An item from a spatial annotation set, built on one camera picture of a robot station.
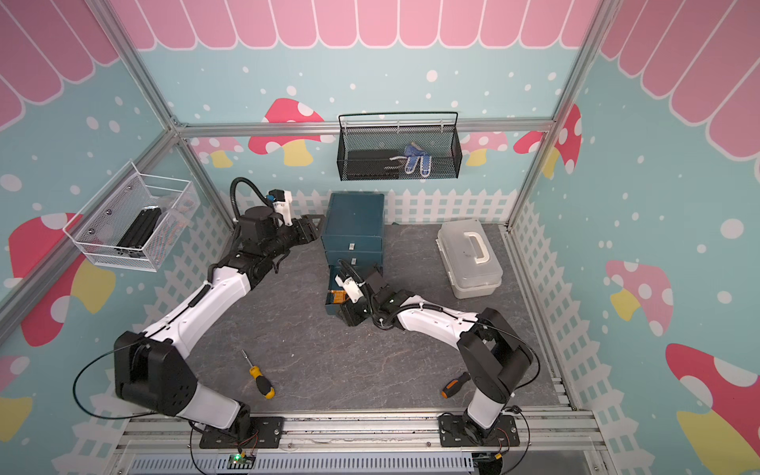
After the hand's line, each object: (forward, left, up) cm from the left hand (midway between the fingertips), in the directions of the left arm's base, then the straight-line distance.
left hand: (318, 223), depth 81 cm
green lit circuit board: (-52, +16, -31) cm, 63 cm away
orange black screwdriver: (-34, -38, -27) cm, 58 cm away
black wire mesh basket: (+29, -22, +6) cm, 37 cm away
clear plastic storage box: (0, -46, -17) cm, 49 cm away
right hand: (-16, -7, -18) cm, 25 cm away
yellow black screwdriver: (-35, +15, -28) cm, 47 cm away
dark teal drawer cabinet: (+3, -9, -6) cm, 11 cm away
